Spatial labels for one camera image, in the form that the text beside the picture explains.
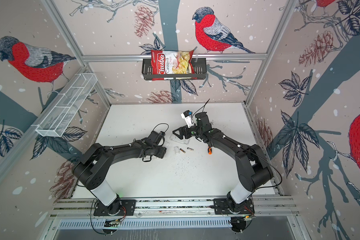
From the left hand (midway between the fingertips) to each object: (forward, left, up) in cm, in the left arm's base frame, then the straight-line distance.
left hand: (161, 151), depth 93 cm
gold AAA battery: (0, -15, -1) cm, 15 cm away
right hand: (+5, -10, +14) cm, 18 cm away
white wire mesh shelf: (+13, +48, +30) cm, 58 cm away
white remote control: (+9, -9, +1) cm, 12 cm away
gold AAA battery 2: (+2, -19, -1) cm, 19 cm away
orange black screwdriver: (0, -31, +1) cm, 31 cm away
